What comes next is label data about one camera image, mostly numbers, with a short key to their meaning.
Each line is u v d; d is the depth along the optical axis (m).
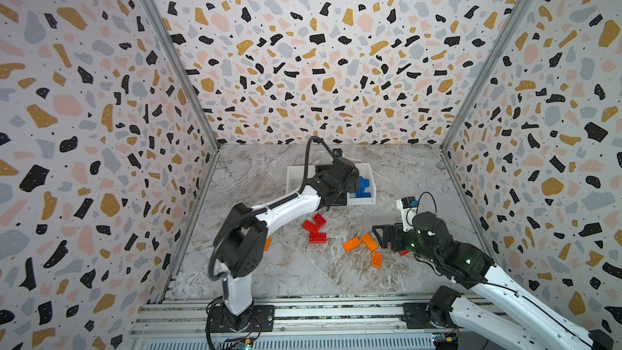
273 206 0.52
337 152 0.78
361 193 1.02
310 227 0.92
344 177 0.69
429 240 0.53
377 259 0.85
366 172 1.07
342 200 0.98
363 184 1.03
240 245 0.47
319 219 0.95
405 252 0.65
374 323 0.73
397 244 0.64
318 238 0.90
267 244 0.88
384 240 0.65
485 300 0.50
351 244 0.90
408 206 0.64
